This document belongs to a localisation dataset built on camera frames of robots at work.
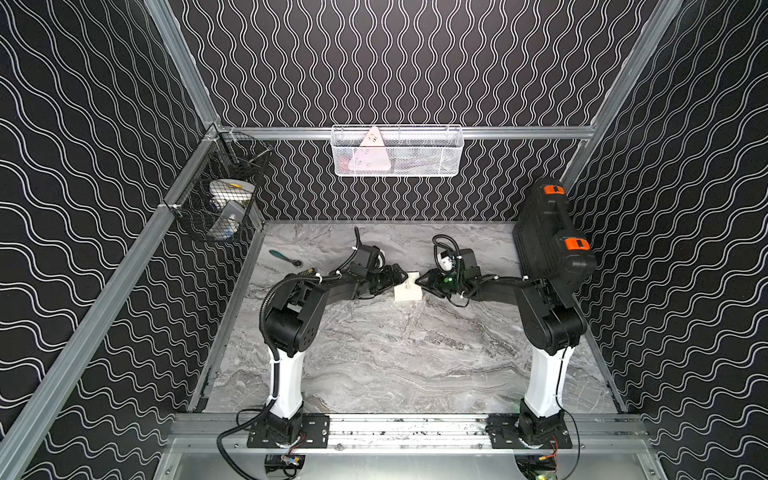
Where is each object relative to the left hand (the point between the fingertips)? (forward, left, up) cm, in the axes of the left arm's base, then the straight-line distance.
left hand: (400, 274), depth 97 cm
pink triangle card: (+23, +11, +28) cm, 38 cm away
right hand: (-1, -7, -3) cm, 7 cm away
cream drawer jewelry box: (-4, -3, -4) cm, 6 cm away
